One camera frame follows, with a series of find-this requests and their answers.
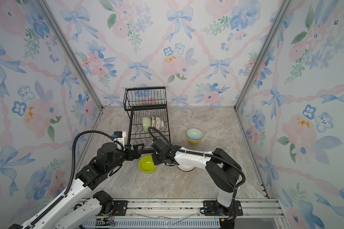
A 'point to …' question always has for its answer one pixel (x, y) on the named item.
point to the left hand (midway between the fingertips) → (138, 144)
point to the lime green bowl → (146, 164)
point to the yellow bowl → (194, 142)
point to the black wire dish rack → (147, 106)
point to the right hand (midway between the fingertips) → (154, 158)
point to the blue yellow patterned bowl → (154, 121)
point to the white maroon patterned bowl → (159, 124)
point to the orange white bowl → (185, 168)
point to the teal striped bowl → (194, 135)
